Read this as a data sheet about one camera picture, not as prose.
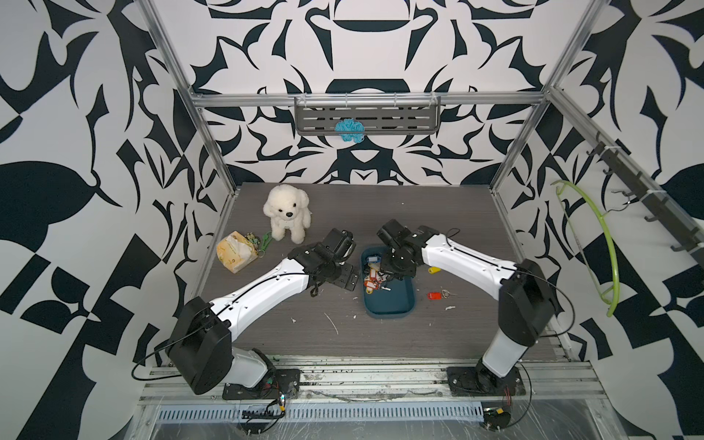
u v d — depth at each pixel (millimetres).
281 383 734
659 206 550
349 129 912
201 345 406
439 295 911
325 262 611
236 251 955
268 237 1036
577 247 776
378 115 942
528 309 459
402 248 632
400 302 852
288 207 912
